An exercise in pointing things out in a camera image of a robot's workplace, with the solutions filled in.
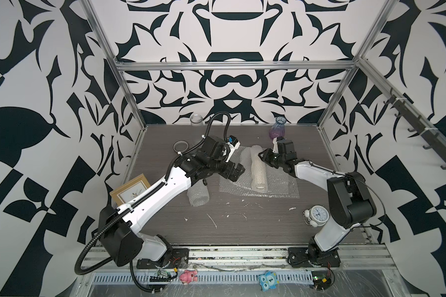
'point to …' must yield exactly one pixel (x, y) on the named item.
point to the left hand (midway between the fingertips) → (233, 160)
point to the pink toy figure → (188, 276)
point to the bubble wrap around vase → (280, 183)
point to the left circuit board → (161, 276)
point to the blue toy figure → (268, 280)
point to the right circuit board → (321, 279)
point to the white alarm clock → (316, 216)
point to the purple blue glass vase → (277, 129)
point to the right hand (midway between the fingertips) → (259, 152)
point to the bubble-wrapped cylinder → (259, 174)
